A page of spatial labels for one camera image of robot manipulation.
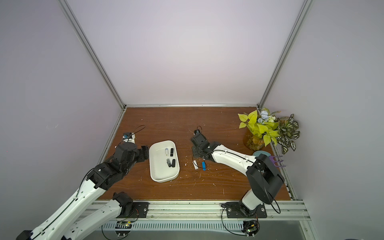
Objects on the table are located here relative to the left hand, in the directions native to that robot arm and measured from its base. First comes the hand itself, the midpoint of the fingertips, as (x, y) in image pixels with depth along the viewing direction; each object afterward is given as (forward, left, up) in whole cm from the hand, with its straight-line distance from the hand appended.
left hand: (144, 146), depth 74 cm
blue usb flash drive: (-2, -31, -20) cm, 37 cm away
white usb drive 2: (-1, -26, -20) cm, 33 cm away
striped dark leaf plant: (+10, -75, +4) cm, 76 cm away
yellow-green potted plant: (+12, -63, +3) cm, 65 cm away
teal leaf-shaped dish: (+7, -65, -19) cm, 68 cm away
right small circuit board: (-31, -53, -21) cm, 65 cm away
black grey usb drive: (-1, -10, -19) cm, 22 cm away
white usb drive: (+7, -7, -20) cm, 23 cm away
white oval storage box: (+1, -6, -20) cm, 21 cm away
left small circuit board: (-31, +9, -22) cm, 39 cm away
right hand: (+7, -27, -11) cm, 30 cm away
